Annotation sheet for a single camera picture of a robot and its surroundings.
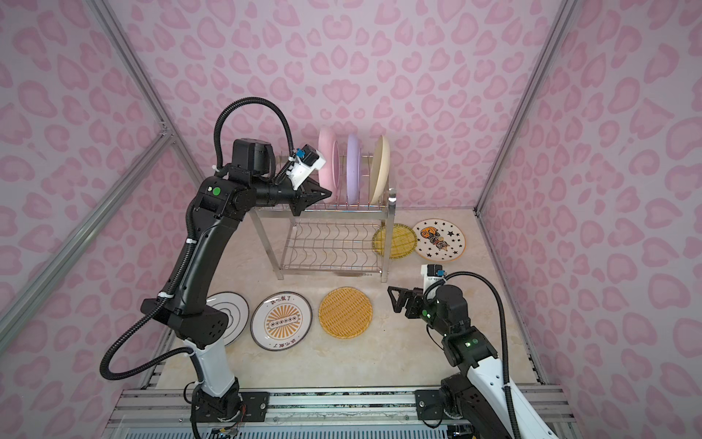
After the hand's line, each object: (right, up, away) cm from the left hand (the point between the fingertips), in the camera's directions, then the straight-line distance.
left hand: (329, 190), depth 66 cm
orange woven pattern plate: (+3, -37, +25) cm, 44 cm away
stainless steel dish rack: (-4, -12, +41) cm, 43 cm away
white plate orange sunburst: (-18, -39, +22) cm, 48 cm away
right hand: (+19, -27, +11) cm, 34 cm away
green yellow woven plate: (+24, -15, +41) cm, 49 cm away
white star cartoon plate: (+39, -13, +44) cm, 60 cm away
